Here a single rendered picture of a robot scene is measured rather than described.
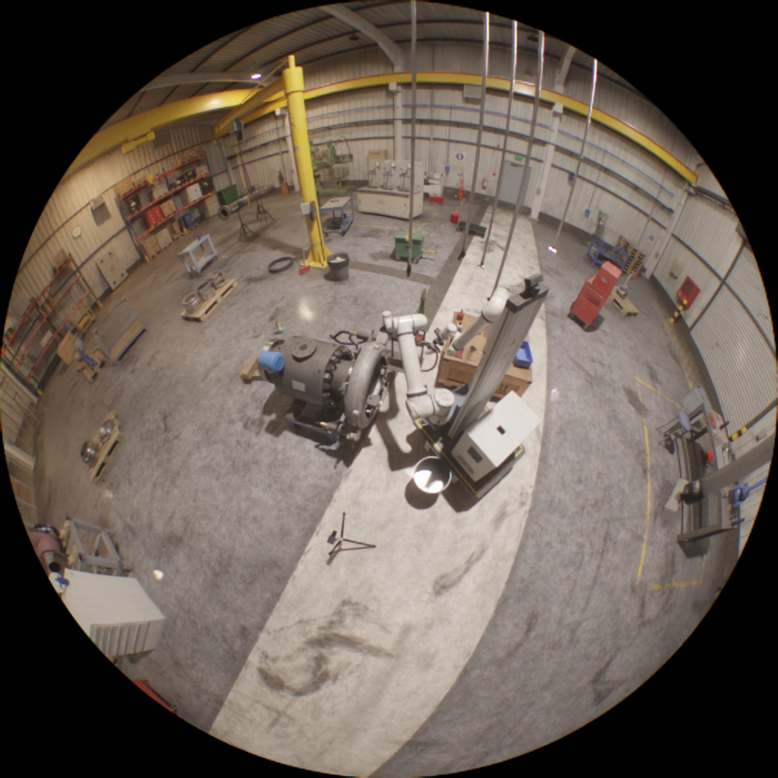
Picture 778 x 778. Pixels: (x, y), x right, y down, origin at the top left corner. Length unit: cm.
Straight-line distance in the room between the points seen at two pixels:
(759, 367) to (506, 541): 787
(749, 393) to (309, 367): 919
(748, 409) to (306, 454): 932
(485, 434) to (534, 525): 134
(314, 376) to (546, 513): 260
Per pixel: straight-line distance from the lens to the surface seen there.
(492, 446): 174
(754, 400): 843
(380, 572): 239
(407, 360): 172
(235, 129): 714
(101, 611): 355
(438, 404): 174
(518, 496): 269
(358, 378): 175
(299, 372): 206
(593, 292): 472
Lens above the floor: 236
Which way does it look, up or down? 57 degrees down
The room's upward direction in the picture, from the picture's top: 1 degrees counter-clockwise
